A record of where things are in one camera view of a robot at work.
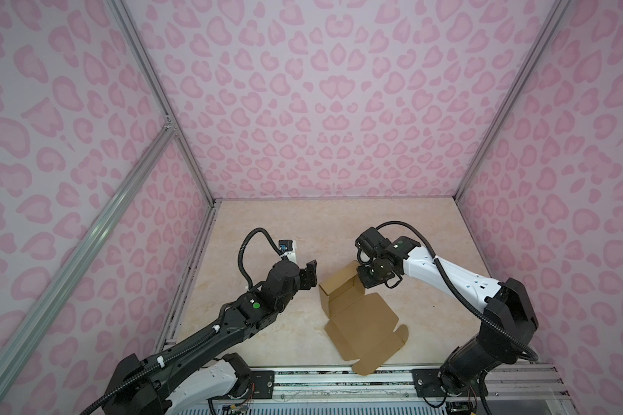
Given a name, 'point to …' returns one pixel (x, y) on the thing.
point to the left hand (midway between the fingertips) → (308, 258)
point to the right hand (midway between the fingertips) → (365, 278)
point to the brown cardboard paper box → (362, 327)
